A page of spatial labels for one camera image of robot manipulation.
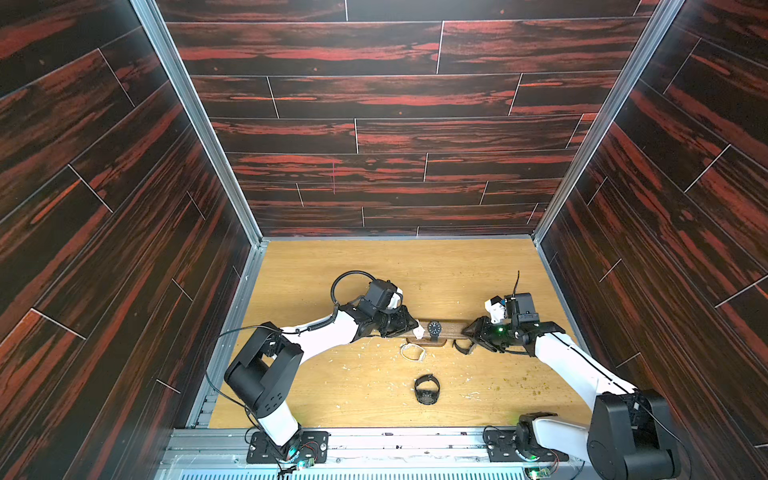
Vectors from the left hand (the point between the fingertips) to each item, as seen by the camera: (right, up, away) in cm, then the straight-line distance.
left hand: (421, 327), depth 84 cm
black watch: (+4, -1, +2) cm, 4 cm away
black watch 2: (+1, -17, -6) cm, 18 cm away
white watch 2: (0, -9, +2) cm, 10 cm away
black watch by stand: (+11, -6, +7) cm, 14 cm away
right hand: (+15, -2, +4) cm, 16 cm away
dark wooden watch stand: (+9, -1, +2) cm, 9 cm away
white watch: (-1, -2, +1) cm, 2 cm away
